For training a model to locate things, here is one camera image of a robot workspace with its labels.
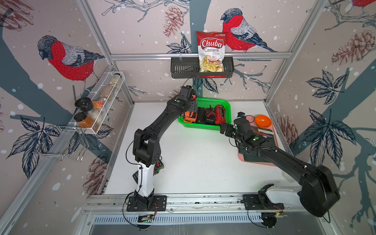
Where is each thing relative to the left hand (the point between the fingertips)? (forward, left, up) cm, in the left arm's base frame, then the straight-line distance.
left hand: (192, 101), depth 91 cm
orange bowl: (-3, -51, -19) cm, 55 cm away
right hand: (-15, -20, -6) cm, 26 cm away
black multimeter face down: (0, -6, -15) cm, 16 cm away
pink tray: (-26, -31, -21) cm, 46 cm away
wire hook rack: (-36, +51, +12) cm, 64 cm away
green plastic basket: (+15, -13, -16) cm, 25 cm away
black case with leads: (-2, -12, -12) cm, 17 cm away
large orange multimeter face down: (-2, +1, -14) cm, 14 cm away
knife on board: (-10, -53, -21) cm, 57 cm away
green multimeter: (-35, +20, -19) cm, 44 cm away
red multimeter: (0, -20, -14) cm, 24 cm away
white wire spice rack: (-24, +46, +14) cm, 53 cm away
